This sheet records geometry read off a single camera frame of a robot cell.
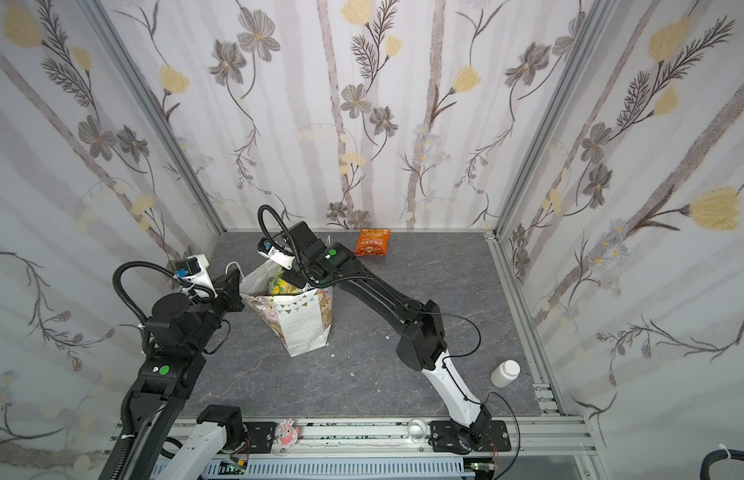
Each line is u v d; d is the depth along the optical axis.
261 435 0.74
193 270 0.55
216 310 0.58
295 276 0.71
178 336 0.50
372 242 1.14
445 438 0.73
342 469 0.70
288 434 0.72
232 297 0.59
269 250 0.68
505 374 0.77
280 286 0.77
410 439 0.75
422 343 0.57
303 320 0.79
